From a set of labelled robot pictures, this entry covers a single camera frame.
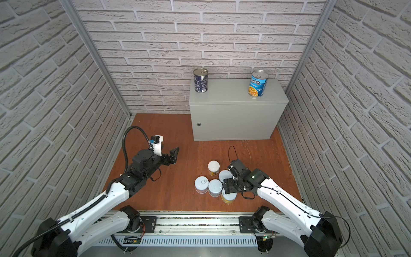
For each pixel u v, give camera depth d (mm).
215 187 798
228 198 774
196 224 758
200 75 759
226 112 862
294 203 454
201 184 812
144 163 579
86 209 449
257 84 758
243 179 576
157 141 657
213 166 854
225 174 859
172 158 697
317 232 396
